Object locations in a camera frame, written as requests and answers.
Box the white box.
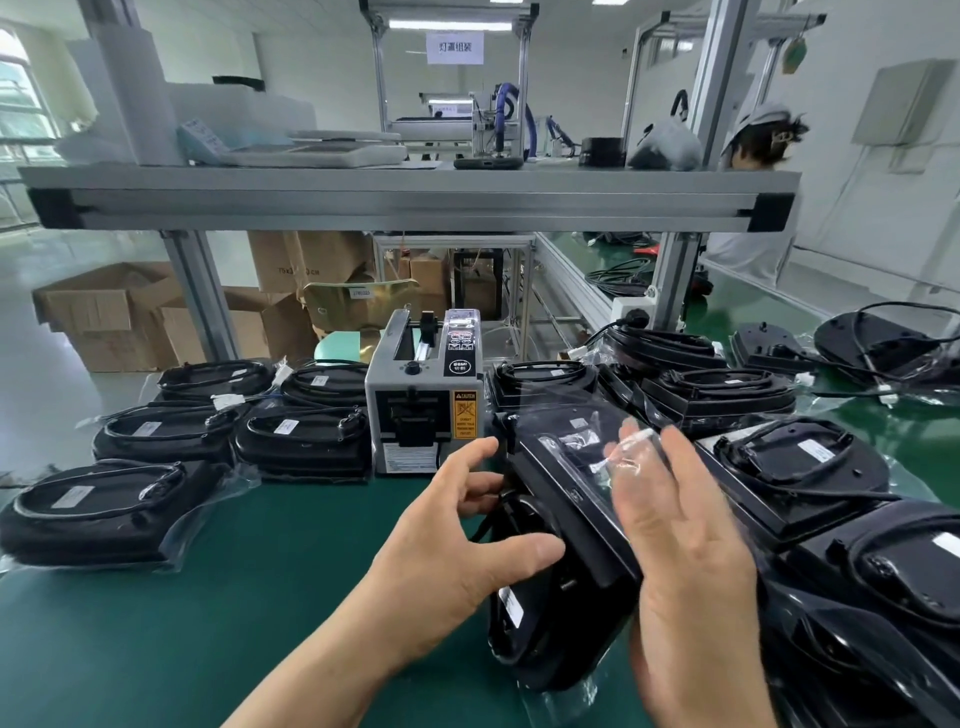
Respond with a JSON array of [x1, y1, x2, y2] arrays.
[[165, 82, 317, 152]]

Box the white hanging sign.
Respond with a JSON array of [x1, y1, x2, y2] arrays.
[[426, 31, 485, 66]]

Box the white handset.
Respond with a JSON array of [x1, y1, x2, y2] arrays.
[[177, 120, 234, 167]]

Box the grey wall electrical box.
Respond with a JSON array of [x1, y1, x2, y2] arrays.
[[852, 60, 957, 147]]

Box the person's right hand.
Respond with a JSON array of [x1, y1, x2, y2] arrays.
[[607, 423, 782, 728]]

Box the white flat scale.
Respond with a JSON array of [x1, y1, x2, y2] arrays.
[[225, 130, 410, 168]]

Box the green round stool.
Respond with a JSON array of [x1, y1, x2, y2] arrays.
[[315, 330, 369, 365]]

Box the bundle of black cables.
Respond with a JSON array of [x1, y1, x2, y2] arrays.
[[588, 258, 657, 297]]

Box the unbagged black lamps with cables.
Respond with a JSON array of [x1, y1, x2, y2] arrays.
[[730, 300, 960, 399]]

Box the grey barcode scanner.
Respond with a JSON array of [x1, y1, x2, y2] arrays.
[[627, 117, 704, 171]]

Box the bagged black lamp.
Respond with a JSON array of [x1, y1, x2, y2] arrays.
[[145, 358, 282, 410]]

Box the person's left hand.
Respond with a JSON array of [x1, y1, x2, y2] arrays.
[[367, 435, 569, 672]]

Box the grey tape dispenser machine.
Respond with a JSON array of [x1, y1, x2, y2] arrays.
[[364, 307, 489, 479]]

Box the grey metal shelf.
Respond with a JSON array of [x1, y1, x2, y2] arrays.
[[18, 162, 801, 234]]

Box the aluminium workstation frame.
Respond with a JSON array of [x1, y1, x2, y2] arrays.
[[360, 0, 539, 159]]

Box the black cup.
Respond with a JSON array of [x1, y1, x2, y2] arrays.
[[580, 138, 627, 168]]

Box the window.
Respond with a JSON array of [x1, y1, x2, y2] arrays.
[[0, 27, 62, 230]]

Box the group of bagged black lamps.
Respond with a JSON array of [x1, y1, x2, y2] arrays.
[[487, 315, 960, 728]]

